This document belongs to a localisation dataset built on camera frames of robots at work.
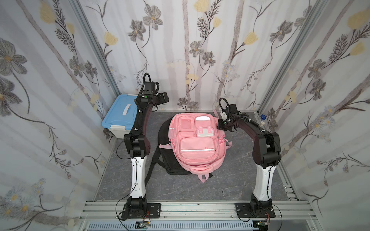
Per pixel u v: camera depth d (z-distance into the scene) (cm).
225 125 86
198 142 92
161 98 88
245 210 73
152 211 74
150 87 75
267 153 55
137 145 62
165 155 91
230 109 81
